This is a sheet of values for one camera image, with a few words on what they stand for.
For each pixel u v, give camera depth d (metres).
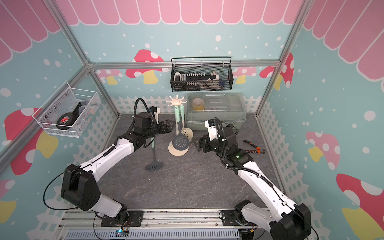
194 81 0.87
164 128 0.74
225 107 1.00
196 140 0.65
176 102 0.70
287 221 0.38
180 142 0.87
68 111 0.73
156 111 0.75
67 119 0.68
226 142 0.54
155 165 0.92
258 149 0.99
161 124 0.74
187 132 0.92
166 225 0.74
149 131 0.69
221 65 0.89
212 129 0.64
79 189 0.42
